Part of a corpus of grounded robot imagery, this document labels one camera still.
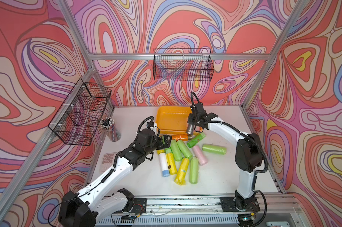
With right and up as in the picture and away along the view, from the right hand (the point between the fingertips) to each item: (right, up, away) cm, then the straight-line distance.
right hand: (192, 122), depth 94 cm
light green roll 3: (+15, -18, -3) cm, 23 cm away
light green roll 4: (0, -28, -11) cm, 31 cm away
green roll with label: (+3, -12, +2) cm, 13 cm away
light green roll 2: (-5, -18, -3) cm, 19 cm away
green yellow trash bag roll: (-14, -24, -7) cm, 29 cm away
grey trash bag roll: (-2, -5, -3) cm, 6 cm away
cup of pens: (-53, -2, -8) cm, 54 cm away
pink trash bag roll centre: (+5, -22, -6) cm, 24 cm away
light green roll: (-10, -20, -6) cm, 23 cm away
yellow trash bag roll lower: (-8, -31, -14) cm, 35 cm away
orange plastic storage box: (-13, +1, +17) cm, 21 cm away
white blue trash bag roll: (-18, -26, -8) cm, 33 cm away
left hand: (-16, -9, -17) cm, 25 cm away
